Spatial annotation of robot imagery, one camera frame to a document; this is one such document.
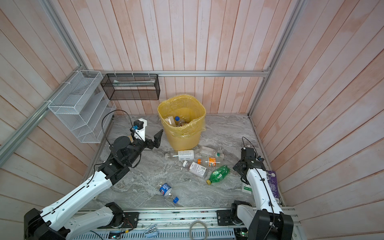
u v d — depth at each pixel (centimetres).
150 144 62
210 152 96
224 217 74
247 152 66
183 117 104
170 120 90
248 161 59
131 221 73
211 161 88
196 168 88
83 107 73
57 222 39
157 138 62
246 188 80
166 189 78
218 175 85
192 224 73
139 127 56
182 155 90
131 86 105
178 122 100
